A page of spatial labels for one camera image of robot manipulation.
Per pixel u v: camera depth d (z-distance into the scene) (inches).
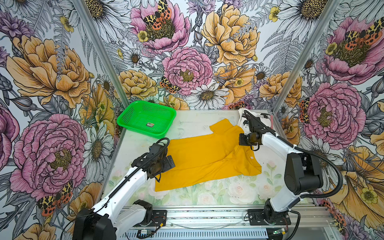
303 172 18.5
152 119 45.7
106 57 35.4
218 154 37.8
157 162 27.7
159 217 29.3
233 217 30.0
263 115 44.0
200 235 44.0
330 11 28.7
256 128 29.3
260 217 28.8
